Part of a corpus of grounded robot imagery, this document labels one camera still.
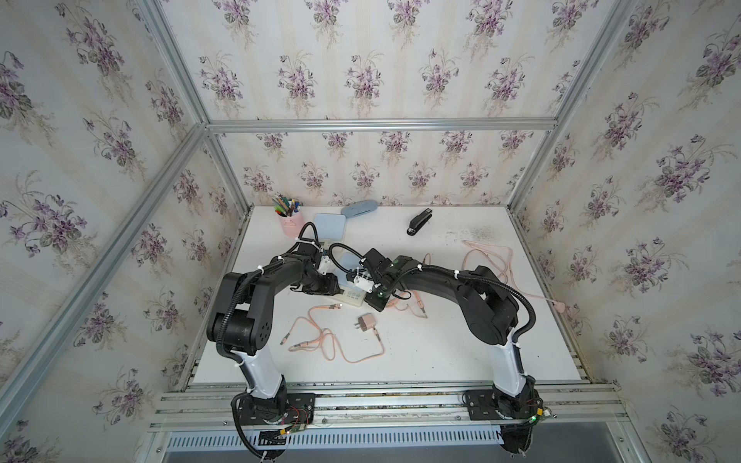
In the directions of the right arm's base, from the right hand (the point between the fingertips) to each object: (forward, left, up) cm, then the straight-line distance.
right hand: (373, 299), depth 93 cm
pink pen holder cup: (+26, +31, +7) cm, 41 cm away
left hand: (+3, +14, 0) cm, 14 cm away
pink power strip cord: (+21, -36, +1) cm, 42 cm away
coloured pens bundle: (+32, +34, +11) cm, 48 cm away
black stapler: (+33, -18, +3) cm, 37 cm away
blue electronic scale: (+1, +7, +1) cm, 7 cm away
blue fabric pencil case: (+39, +7, +2) cm, 40 cm away
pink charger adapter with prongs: (-9, +2, +2) cm, 9 cm away
